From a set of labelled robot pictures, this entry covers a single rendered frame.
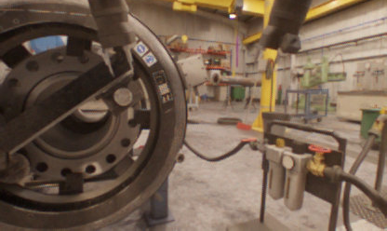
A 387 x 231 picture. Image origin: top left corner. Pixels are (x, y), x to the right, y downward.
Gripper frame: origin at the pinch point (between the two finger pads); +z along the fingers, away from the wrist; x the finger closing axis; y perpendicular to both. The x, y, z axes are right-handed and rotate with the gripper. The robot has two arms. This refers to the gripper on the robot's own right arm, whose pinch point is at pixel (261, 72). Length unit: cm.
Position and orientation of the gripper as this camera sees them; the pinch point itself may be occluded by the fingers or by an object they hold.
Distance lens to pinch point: 53.8
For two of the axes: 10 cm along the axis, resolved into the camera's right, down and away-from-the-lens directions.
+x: 9.8, 1.3, 1.6
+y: 0.8, 4.8, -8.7
